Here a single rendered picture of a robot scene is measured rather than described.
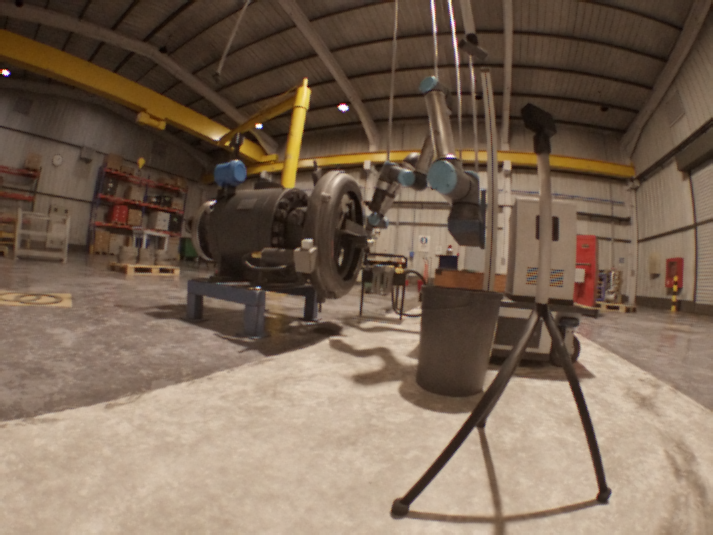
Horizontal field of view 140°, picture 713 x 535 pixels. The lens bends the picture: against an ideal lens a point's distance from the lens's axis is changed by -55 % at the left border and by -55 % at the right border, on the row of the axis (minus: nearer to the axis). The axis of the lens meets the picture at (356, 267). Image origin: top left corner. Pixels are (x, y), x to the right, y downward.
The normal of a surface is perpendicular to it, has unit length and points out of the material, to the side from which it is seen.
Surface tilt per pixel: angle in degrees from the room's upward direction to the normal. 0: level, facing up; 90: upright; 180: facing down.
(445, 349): 93
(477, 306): 93
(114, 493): 0
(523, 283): 90
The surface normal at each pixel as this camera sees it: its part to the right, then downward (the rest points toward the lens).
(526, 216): -0.43, -0.04
